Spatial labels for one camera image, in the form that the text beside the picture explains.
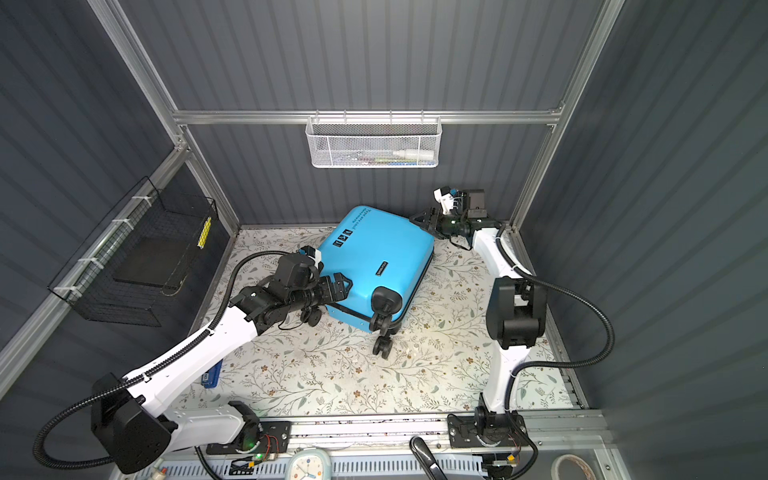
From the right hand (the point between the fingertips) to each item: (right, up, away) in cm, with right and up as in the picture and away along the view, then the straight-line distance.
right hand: (418, 225), depth 89 cm
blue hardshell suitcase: (-10, -10, -6) cm, 15 cm away
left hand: (-22, -17, -11) cm, 30 cm away
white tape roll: (+31, -57, -20) cm, 68 cm away
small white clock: (-27, -57, -21) cm, 67 cm away
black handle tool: (0, -55, -22) cm, 60 cm away
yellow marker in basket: (-61, -3, -6) cm, 61 cm away
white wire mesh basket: (-15, +38, +35) cm, 54 cm away
